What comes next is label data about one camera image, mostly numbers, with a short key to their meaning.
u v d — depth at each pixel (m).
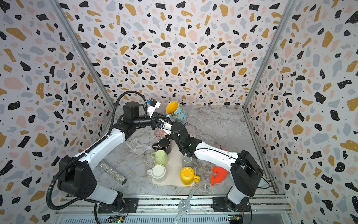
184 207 0.73
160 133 0.93
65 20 0.73
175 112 0.71
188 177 0.75
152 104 0.67
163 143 0.88
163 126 0.67
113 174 0.81
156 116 0.70
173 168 0.87
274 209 0.78
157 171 0.78
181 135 0.58
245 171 0.44
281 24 0.77
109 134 0.54
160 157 0.82
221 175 0.81
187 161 0.80
